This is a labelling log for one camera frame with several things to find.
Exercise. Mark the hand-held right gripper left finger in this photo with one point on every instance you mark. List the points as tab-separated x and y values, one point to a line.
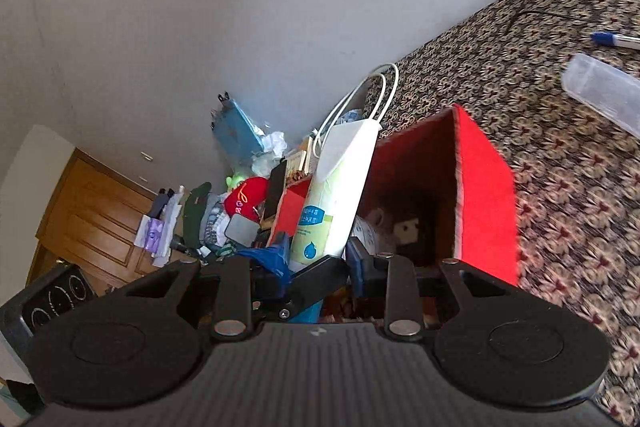
272	262

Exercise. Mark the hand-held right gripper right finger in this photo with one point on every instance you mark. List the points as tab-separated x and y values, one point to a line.
357	267

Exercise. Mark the white tube with blue cap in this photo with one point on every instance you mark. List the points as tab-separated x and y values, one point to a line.
340	187

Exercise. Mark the red cardboard box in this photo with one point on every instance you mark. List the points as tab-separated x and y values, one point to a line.
485	187

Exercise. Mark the clear plastic container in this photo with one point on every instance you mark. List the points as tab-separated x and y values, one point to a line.
605	92

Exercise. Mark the blue marker pen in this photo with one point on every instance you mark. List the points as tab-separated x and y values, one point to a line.
607	39

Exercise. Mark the grey square case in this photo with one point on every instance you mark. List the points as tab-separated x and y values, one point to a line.
241	228

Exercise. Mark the white block with holes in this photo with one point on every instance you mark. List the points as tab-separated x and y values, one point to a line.
404	228

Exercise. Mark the red cloth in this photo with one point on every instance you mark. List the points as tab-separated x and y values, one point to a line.
245	197

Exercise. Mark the green toy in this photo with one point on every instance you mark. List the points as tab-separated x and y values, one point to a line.
235	181

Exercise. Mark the green cloth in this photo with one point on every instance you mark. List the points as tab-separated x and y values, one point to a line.
195	212

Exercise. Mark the patterned brown box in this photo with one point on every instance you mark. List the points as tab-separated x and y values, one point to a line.
300	162

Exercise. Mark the crumpled white plastic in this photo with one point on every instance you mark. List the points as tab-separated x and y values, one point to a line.
270	149

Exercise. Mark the purple packet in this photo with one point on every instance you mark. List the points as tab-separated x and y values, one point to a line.
155	234

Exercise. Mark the blue packet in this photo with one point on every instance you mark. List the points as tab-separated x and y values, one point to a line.
237	132

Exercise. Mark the clear plastic packet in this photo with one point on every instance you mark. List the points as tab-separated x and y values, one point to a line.
352	115

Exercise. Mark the black speaker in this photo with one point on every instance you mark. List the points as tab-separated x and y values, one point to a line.
45	302

